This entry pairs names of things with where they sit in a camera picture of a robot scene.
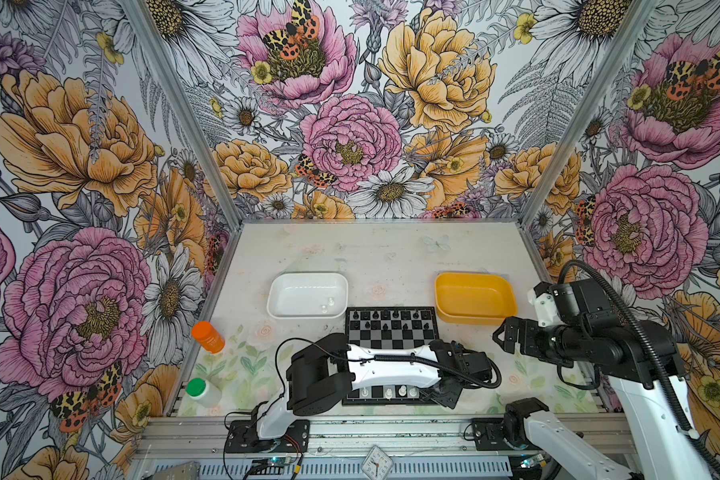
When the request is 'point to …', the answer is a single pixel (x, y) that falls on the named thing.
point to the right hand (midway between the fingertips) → (516, 353)
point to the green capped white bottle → (204, 393)
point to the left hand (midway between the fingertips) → (433, 398)
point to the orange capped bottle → (205, 333)
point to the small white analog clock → (377, 464)
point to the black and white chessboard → (389, 328)
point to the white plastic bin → (309, 295)
